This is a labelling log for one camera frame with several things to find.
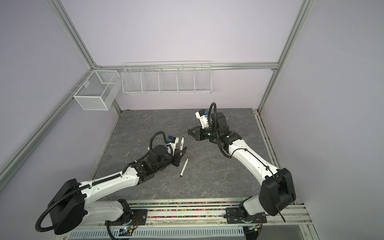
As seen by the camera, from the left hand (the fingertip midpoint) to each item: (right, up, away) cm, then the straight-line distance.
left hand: (184, 153), depth 79 cm
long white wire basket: (-14, +47, +21) cm, 54 cm away
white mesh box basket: (-58, +38, +18) cm, 72 cm away
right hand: (+2, +11, -3) cm, 12 cm away
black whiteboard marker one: (-1, +5, -2) cm, 6 cm away
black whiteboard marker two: (-2, -12, +10) cm, 16 cm away
